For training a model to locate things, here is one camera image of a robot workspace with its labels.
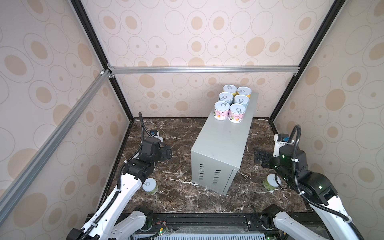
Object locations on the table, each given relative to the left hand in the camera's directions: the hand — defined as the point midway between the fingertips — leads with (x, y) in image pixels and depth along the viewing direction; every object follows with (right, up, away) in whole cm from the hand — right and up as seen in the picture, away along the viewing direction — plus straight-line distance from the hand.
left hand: (165, 145), depth 76 cm
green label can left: (-9, -23, +4) cm, 25 cm away
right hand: (+46, -2, -9) cm, 47 cm away
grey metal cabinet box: (+24, -3, -16) cm, 29 cm away
